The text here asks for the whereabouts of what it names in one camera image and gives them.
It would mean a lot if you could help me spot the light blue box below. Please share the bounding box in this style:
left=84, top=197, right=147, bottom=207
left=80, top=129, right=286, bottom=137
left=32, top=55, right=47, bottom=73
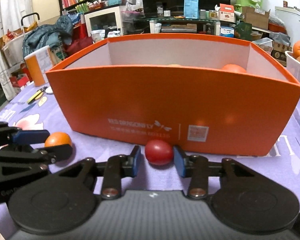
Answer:
left=184, top=0, right=199, bottom=19

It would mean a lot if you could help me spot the brown cardboard box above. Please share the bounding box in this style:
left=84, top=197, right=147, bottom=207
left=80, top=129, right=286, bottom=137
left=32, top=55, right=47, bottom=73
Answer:
left=242, top=6, right=270, bottom=30

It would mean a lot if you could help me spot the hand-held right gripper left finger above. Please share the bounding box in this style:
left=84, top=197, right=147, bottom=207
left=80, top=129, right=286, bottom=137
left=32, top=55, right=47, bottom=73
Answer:
left=54, top=145, right=142, bottom=198

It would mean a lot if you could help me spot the white television stand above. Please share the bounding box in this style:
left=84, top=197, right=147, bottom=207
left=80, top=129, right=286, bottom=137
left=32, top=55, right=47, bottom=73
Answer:
left=134, top=16, right=240, bottom=37

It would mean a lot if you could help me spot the white fruit bowl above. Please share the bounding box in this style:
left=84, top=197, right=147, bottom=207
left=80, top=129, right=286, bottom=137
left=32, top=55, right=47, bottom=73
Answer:
left=285, top=51, right=300, bottom=88

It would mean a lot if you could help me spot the white and orange tin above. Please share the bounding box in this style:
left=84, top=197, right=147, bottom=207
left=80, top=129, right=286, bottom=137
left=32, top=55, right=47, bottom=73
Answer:
left=24, top=45, right=56, bottom=87

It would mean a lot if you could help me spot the dark green bag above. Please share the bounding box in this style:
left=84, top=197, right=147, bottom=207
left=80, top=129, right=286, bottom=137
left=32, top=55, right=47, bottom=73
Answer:
left=234, top=21, right=252, bottom=42

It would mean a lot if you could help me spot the purple floral tablecloth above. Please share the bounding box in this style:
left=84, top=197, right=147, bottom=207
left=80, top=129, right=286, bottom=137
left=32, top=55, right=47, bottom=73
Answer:
left=0, top=80, right=300, bottom=233

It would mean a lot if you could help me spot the white glass door cabinet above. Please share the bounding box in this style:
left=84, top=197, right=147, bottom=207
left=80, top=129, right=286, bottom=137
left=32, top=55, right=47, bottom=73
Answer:
left=84, top=6, right=123, bottom=40

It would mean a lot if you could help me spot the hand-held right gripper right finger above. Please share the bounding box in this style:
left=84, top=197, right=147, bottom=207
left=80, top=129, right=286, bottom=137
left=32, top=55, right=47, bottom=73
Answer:
left=173, top=145, right=265, bottom=198

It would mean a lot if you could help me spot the blue jacket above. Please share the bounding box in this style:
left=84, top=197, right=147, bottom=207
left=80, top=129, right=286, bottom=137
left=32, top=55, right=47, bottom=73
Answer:
left=22, top=15, right=73, bottom=55

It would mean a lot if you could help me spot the orange cardboard box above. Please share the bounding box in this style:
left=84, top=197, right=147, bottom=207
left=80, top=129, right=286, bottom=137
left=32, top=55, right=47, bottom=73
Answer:
left=45, top=33, right=300, bottom=157

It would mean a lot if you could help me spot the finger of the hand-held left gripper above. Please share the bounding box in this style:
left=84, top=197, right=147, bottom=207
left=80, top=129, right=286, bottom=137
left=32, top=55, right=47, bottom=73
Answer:
left=0, top=144, right=73, bottom=184
left=0, top=122, right=50, bottom=148

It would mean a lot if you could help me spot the black trolley handle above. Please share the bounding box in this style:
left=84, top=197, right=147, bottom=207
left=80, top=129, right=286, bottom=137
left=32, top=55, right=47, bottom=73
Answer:
left=20, top=12, right=40, bottom=34

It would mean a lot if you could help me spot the white and orange carton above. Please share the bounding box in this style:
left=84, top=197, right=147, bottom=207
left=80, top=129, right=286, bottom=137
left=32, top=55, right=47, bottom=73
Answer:
left=219, top=4, right=235, bottom=22

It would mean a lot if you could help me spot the white air conditioner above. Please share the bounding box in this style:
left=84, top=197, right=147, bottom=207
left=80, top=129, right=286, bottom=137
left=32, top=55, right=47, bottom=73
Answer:
left=31, top=0, right=61, bottom=25

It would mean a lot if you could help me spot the white chest freezer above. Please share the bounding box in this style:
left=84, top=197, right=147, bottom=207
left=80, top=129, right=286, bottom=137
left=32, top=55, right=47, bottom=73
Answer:
left=275, top=6, right=300, bottom=48

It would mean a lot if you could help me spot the small orange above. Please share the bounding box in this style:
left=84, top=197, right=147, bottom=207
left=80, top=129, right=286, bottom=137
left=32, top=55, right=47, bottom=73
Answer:
left=44, top=132, right=72, bottom=148
left=221, top=64, right=247, bottom=73

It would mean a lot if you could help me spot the white curtain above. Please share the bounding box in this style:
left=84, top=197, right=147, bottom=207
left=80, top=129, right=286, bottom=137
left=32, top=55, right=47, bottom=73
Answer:
left=0, top=0, right=23, bottom=100

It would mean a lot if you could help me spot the red bag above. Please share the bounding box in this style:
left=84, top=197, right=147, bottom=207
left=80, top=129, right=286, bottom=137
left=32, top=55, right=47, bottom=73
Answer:
left=65, top=37, right=93, bottom=57

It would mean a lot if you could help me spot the blue and white box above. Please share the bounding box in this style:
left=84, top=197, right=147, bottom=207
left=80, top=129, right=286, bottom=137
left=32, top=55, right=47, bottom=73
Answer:
left=220, top=26, right=235, bottom=38

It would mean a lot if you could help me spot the red cherry tomato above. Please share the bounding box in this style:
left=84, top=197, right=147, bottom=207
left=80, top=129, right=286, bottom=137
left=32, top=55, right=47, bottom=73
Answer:
left=144, top=140, right=174, bottom=166

